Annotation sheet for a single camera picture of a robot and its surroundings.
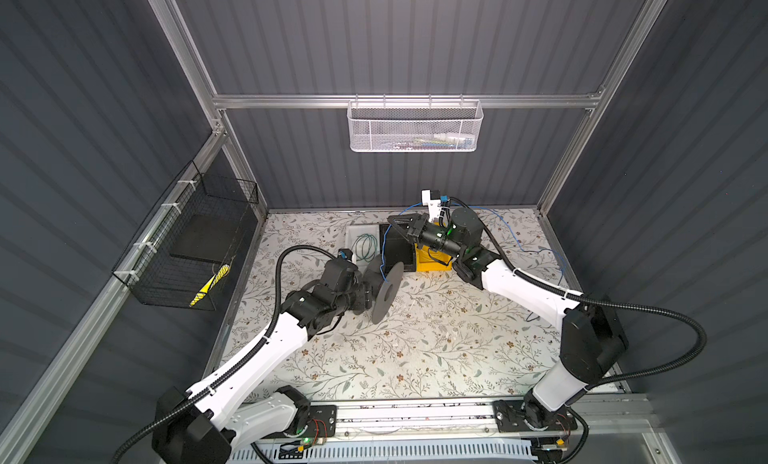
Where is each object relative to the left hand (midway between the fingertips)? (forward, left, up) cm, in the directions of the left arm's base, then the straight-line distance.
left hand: (361, 288), depth 79 cm
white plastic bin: (+30, +3, -10) cm, 31 cm away
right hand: (+8, -8, +17) cm, 20 cm away
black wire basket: (+4, +42, +11) cm, 44 cm away
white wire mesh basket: (+73, -23, +6) cm, 77 cm away
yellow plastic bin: (+18, -22, -14) cm, 32 cm away
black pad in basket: (+8, +36, +14) cm, 40 cm away
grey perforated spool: (-1, -6, +2) cm, 6 cm away
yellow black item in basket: (-3, +35, +9) cm, 36 cm away
